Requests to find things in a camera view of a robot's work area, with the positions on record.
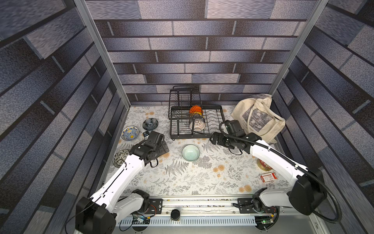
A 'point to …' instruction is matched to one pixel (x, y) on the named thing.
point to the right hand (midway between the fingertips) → (214, 139)
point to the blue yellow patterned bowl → (130, 133)
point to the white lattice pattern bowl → (199, 124)
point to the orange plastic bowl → (195, 109)
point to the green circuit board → (267, 222)
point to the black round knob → (175, 214)
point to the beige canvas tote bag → (255, 114)
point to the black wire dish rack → (189, 118)
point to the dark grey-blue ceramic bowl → (150, 124)
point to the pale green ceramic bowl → (190, 152)
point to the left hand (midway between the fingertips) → (161, 149)
